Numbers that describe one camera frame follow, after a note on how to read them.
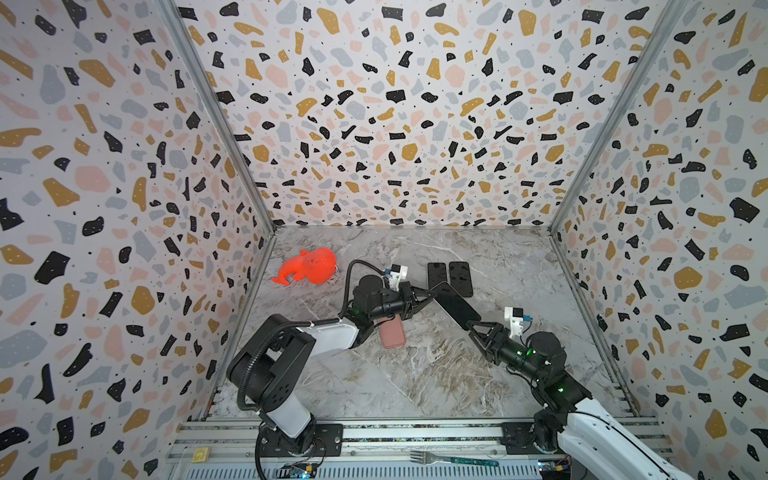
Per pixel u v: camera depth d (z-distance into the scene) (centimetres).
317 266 99
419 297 77
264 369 45
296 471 70
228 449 73
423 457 72
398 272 81
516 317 75
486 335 70
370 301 70
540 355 61
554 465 72
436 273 112
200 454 70
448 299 81
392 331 95
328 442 73
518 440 73
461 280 110
